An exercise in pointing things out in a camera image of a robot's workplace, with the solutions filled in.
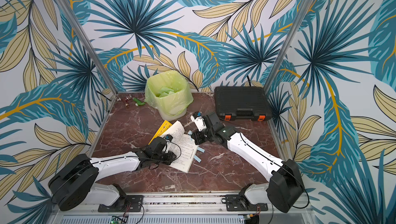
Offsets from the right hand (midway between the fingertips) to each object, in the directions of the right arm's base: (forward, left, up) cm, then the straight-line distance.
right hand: (192, 134), depth 79 cm
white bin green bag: (+34, +15, -3) cm, 38 cm away
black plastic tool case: (+30, -35, -11) cm, 47 cm away
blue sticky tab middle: (-1, -5, -16) cm, 17 cm away
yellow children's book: (+1, +4, -15) cm, 16 cm away
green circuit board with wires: (-33, +33, -19) cm, 51 cm away
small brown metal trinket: (+33, +47, -14) cm, 59 cm away
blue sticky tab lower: (-6, -3, -17) cm, 18 cm away
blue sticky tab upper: (+2, +1, 0) cm, 2 cm away
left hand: (-6, +11, -16) cm, 20 cm away
